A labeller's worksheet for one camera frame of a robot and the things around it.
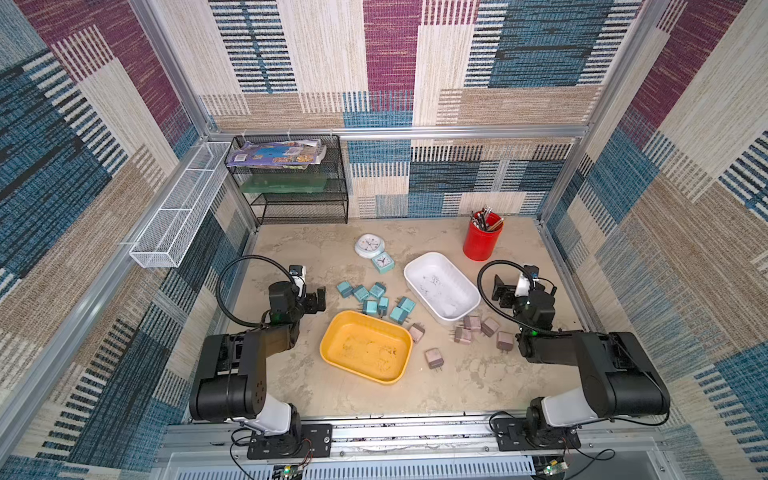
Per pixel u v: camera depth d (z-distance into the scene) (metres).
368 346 0.89
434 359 0.85
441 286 1.02
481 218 0.99
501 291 0.83
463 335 0.88
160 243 0.70
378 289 0.99
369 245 1.09
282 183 0.94
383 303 0.94
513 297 0.82
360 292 0.97
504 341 0.87
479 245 1.10
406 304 0.96
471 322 0.91
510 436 0.73
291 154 0.83
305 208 1.19
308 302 0.85
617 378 0.45
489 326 0.89
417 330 0.89
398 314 0.93
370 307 0.94
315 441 0.73
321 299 0.87
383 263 1.05
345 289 0.99
